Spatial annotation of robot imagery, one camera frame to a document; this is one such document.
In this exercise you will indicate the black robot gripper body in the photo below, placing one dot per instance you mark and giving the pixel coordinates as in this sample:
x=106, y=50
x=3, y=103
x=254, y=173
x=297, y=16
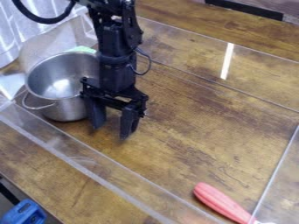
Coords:
x=114, y=86

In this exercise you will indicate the blue plastic object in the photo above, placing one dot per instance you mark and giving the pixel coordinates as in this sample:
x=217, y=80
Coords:
x=26, y=213

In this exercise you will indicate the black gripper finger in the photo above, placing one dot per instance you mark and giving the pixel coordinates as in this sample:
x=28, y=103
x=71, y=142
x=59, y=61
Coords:
x=131, y=115
x=97, y=111

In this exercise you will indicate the silver metal pot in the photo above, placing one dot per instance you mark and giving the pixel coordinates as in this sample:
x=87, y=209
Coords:
x=54, y=85

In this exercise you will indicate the clear acrylic enclosure wall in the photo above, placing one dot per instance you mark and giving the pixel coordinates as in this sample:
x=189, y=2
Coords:
x=223, y=111

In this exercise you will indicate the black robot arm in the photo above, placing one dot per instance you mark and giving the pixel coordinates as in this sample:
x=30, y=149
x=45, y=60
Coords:
x=117, y=28

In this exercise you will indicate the black bar on table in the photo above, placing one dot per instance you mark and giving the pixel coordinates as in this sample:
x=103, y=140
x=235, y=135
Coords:
x=253, y=10

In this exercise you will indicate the green sponge object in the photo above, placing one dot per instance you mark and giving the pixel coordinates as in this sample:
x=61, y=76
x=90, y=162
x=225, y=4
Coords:
x=83, y=48

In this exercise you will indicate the red ridged plastic object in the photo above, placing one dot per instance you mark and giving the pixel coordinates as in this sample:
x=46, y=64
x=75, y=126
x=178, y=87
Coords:
x=222, y=203

